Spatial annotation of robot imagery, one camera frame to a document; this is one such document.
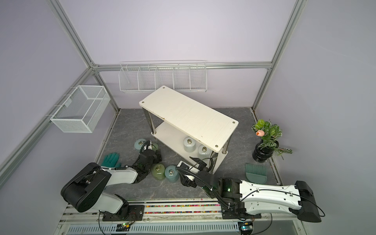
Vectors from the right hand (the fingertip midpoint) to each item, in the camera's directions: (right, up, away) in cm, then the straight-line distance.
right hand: (187, 163), depth 69 cm
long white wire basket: (-6, +52, +30) cm, 60 cm away
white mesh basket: (-63, +27, +15) cm, 70 cm away
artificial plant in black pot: (+40, +15, +2) cm, 43 cm away
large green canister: (-17, -7, +11) cm, 21 cm away
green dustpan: (+41, -11, +17) cm, 46 cm away
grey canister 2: (+9, +3, +11) cm, 15 cm away
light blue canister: (-31, +7, +20) cm, 37 cm away
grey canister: (+1, +7, +14) cm, 16 cm away
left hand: (-22, +1, +23) cm, 32 cm away
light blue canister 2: (-9, -8, +9) cm, 16 cm away
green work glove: (-49, -4, +22) cm, 54 cm away
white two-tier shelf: (+1, +19, -2) cm, 19 cm away
